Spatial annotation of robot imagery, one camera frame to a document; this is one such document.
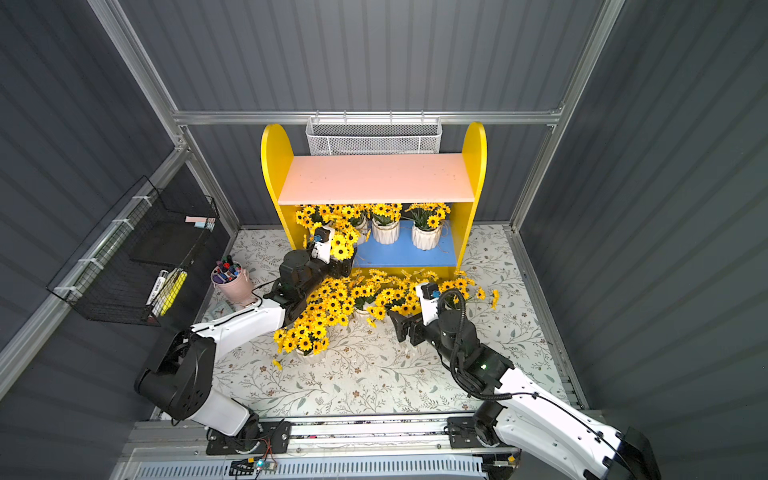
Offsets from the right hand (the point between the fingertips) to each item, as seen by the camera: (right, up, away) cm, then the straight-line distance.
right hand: (411, 305), depth 74 cm
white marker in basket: (-60, +5, -4) cm, 60 cm away
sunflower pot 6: (+17, +4, +13) cm, 21 cm away
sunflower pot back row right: (-7, +23, +18) cm, 30 cm away
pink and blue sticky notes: (-60, +22, +12) cm, 65 cm away
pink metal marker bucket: (-54, +4, +18) cm, 57 cm away
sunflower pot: (-17, +16, 0) cm, 23 cm away
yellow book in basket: (-56, +4, -5) cm, 57 cm away
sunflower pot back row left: (-27, +24, +13) cm, 38 cm away
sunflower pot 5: (-2, +1, +13) cm, 13 cm away
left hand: (-20, +16, +9) cm, 27 cm away
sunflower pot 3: (-21, 0, +8) cm, 23 cm away
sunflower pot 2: (-27, -8, +3) cm, 28 cm away
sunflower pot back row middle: (-14, +24, +13) cm, 31 cm away
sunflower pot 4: (-12, -2, +17) cm, 21 cm away
